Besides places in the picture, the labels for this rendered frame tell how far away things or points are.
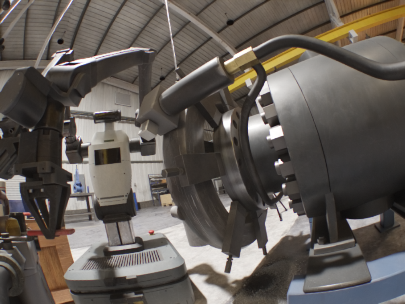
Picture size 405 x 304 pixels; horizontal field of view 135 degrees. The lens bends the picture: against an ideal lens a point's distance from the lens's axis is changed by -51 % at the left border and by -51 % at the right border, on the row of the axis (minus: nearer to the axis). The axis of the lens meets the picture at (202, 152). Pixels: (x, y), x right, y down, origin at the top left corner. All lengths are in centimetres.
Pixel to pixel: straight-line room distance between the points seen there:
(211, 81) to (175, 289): 71
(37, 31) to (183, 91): 1033
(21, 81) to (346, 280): 60
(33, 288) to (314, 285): 55
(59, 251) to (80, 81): 79
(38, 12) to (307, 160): 1005
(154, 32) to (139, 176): 772
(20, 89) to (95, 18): 922
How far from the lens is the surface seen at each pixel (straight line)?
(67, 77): 30
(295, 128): 43
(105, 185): 88
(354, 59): 36
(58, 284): 101
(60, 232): 27
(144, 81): 75
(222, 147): 57
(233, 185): 57
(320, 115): 44
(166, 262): 70
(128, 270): 70
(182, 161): 41
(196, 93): 41
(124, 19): 917
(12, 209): 166
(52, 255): 96
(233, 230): 56
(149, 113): 47
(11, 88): 26
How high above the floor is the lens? 52
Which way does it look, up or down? 12 degrees up
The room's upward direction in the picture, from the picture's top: 11 degrees counter-clockwise
